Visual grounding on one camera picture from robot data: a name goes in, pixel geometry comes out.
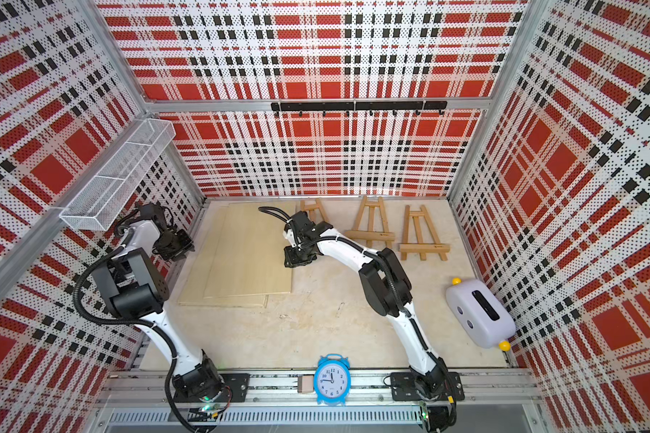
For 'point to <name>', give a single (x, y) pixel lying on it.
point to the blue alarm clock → (332, 380)
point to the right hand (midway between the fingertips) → (293, 262)
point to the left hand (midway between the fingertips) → (196, 248)
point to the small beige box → (305, 383)
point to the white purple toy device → (480, 314)
